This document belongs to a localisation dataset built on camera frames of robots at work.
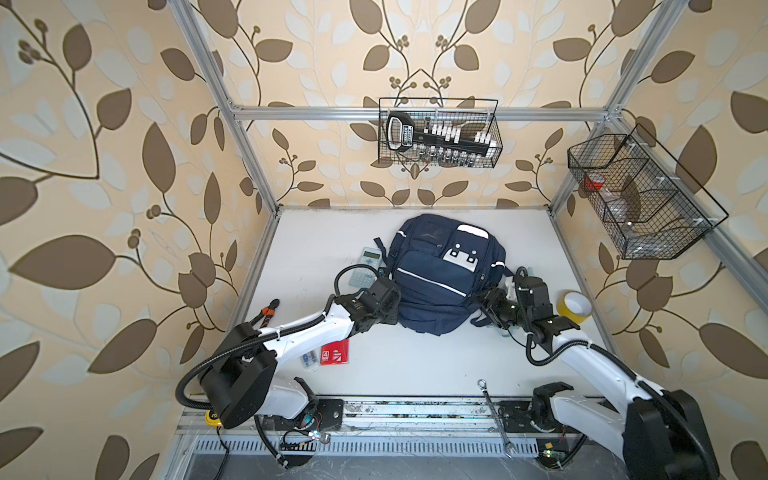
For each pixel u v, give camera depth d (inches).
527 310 25.7
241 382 16.6
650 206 28.6
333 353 33.3
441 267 37.9
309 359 33.1
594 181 34.3
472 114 35.8
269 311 36.1
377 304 25.5
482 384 31.1
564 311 35.1
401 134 34.0
